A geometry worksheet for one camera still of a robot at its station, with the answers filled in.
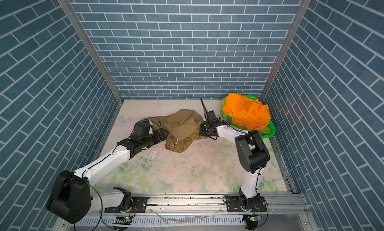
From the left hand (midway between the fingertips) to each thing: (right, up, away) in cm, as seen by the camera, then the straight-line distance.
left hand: (164, 135), depth 86 cm
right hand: (+22, +2, +11) cm, 24 cm away
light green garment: (+39, +12, +16) cm, 44 cm away
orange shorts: (+52, +13, +16) cm, 56 cm away
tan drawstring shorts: (+10, +4, +9) cm, 14 cm away
